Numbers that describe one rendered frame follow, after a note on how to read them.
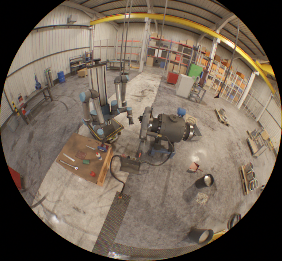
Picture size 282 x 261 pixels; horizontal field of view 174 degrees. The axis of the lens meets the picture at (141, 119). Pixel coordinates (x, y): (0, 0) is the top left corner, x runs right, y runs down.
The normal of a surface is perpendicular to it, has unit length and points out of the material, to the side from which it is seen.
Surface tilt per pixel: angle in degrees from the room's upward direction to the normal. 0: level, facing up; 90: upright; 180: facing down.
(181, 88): 90
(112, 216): 0
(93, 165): 0
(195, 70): 90
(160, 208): 0
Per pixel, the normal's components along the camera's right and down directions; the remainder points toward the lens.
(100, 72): 0.77, 0.49
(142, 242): 0.12, -0.73
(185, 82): -0.26, 0.62
